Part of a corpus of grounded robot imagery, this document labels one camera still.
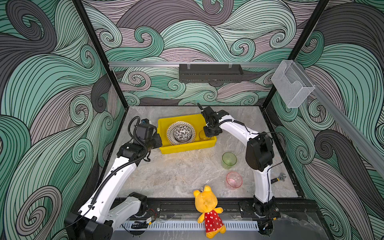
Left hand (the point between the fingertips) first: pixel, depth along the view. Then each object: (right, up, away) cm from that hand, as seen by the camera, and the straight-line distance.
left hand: (158, 136), depth 77 cm
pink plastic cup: (+42, -25, +5) cm, 49 cm away
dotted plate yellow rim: (+4, +1, +23) cm, 24 cm away
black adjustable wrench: (+69, -25, +6) cm, 73 cm away
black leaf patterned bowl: (+12, 0, +18) cm, 22 cm away
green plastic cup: (+40, -15, +11) cm, 45 cm away
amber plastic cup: (+25, -1, +9) cm, 26 cm away
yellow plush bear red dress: (+24, -30, -8) cm, 39 cm away
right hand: (+30, 0, +17) cm, 35 cm away
